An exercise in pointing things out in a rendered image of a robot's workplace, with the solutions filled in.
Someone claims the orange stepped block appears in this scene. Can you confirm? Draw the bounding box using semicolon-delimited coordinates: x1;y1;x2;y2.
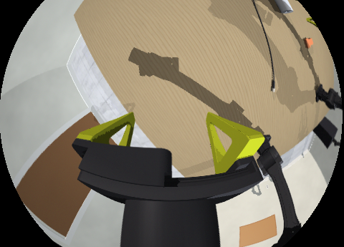
304;38;313;48

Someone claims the white cylinder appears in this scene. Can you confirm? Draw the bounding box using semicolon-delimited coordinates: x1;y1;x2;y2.
275;0;293;14

